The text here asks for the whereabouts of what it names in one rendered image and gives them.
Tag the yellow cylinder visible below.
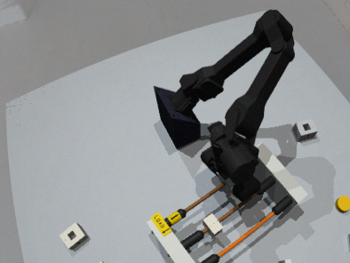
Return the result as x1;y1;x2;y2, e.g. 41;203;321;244
335;195;350;212

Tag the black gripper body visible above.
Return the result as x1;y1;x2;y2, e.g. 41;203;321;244
201;147;260;202

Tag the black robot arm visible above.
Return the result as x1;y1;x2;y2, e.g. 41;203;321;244
168;9;295;184

